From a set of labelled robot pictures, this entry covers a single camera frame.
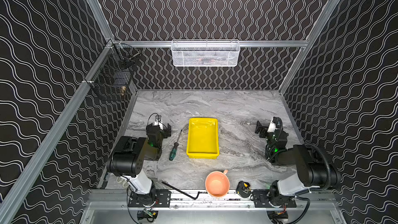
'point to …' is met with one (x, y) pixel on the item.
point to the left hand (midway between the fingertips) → (165, 124)
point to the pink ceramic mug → (217, 183)
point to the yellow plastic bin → (202, 138)
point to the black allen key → (182, 192)
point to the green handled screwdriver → (174, 150)
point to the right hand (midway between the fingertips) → (269, 122)
